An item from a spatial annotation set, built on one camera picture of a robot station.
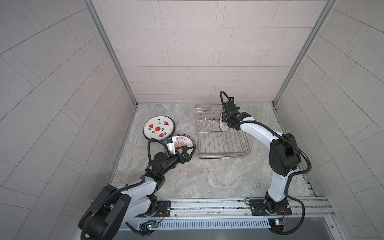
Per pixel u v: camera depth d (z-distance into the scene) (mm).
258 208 710
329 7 709
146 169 654
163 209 707
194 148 735
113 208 411
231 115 699
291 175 517
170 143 708
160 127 988
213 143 913
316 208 724
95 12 726
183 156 678
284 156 481
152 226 645
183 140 936
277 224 680
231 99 799
